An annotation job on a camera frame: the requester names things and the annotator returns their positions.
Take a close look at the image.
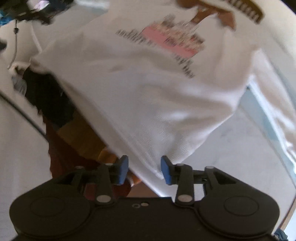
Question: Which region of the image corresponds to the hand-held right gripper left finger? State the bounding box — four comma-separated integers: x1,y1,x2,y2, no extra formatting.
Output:
70,155,129,206

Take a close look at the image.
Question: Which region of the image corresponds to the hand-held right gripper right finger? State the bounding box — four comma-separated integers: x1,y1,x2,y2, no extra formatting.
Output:
161,155,237,206

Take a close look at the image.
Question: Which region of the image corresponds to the grey cable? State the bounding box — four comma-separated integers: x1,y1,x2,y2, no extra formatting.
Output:
8,20,19,69

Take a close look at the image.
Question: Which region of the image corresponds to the white sweatshirt with brown collar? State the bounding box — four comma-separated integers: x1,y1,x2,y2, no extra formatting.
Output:
30,0,296,193

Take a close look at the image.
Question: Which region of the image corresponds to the grey cloth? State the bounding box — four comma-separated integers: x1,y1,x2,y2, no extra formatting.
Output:
11,75,26,94

